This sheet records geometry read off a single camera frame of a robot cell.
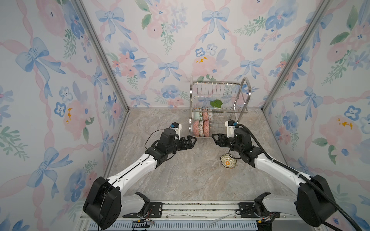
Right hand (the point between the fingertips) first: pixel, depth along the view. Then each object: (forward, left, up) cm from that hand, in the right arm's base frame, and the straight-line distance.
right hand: (215, 134), depth 83 cm
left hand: (-5, +14, +2) cm, 15 cm away
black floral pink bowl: (+7, +11, -3) cm, 13 cm away
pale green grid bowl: (+20, +10, -5) cm, 23 cm away
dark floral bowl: (+7, +5, -3) cm, 9 cm away
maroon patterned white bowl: (+7, +8, -3) cm, 11 cm away
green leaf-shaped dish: (+16, -1, +10) cm, 19 cm away
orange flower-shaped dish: (-9, -9, -16) cm, 21 cm away
